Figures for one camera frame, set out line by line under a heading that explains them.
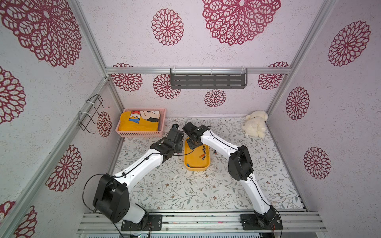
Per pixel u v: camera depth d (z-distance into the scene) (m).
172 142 0.63
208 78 0.95
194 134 0.71
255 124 1.03
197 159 0.97
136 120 1.09
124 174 0.45
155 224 0.75
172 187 0.85
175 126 0.73
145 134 1.06
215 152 0.66
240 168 0.58
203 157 0.97
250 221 0.73
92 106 0.78
